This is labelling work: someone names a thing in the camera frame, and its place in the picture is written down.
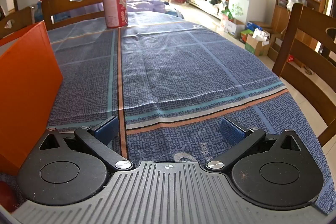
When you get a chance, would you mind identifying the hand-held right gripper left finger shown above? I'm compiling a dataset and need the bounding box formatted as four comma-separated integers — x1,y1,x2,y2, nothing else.
39,116,133,172

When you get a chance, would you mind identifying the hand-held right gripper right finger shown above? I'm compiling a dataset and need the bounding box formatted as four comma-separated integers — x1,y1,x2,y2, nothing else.
205,116,302,171

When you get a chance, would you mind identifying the orange cardboard box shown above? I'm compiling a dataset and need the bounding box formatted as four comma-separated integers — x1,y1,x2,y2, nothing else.
0,21,63,176

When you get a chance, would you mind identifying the red round fruit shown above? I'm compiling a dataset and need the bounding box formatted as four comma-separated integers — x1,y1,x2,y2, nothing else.
0,181,17,212

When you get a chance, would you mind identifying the blue patterned tablecloth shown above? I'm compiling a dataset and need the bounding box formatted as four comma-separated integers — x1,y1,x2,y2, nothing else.
0,11,336,215

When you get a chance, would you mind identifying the open brown cardboard box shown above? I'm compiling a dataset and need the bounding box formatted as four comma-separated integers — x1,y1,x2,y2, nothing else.
245,30,271,56

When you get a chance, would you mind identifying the white printed carton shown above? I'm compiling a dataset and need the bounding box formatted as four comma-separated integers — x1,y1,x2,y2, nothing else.
223,18,246,38

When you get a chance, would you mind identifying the blue packet box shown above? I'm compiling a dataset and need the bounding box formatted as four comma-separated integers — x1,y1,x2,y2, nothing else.
247,21,263,31

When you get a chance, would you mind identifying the red cylindrical tin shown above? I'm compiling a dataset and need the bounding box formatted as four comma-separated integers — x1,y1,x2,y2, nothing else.
102,0,129,28

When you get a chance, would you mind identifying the wooden chair with oval cutout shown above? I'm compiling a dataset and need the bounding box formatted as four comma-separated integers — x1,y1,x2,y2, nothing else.
0,6,34,39
272,3,336,147
41,0,121,30

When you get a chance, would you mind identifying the white chest freezer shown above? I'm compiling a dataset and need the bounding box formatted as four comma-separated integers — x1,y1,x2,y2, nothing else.
228,0,270,26

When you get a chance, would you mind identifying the purple blanket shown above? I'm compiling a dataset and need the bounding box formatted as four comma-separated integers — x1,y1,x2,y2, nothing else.
126,0,181,20

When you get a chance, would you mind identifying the white television stand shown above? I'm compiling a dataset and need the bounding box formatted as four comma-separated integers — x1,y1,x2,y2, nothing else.
189,0,229,17

